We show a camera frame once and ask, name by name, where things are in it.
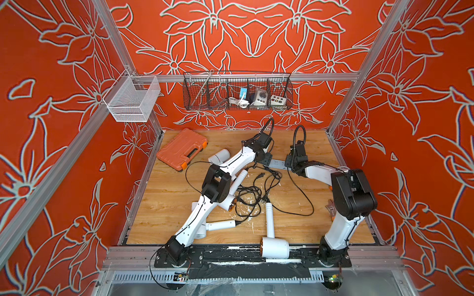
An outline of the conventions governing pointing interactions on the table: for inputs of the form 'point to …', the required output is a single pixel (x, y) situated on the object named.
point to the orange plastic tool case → (182, 148)
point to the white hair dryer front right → (271, 247)
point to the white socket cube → (277, 100)
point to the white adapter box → (261, 99)
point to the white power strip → (278, 164)
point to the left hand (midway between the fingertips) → (265, 157)
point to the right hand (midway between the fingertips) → (288, 157)
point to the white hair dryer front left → (213, 226)
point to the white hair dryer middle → (236, 182)
